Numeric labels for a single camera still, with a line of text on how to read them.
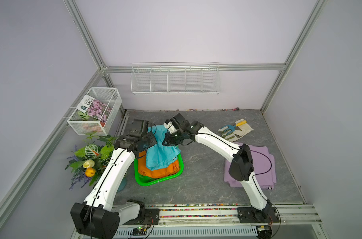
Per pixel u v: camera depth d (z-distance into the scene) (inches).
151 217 29.0
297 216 29.5
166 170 32.8
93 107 29.1
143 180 30.7
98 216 14.5
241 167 20.1
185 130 25.2
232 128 42.8
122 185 32.8
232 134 41.4
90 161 22.1
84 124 28.5
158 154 32.2
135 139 20.2
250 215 29.1
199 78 41.0
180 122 26.4
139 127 22.4
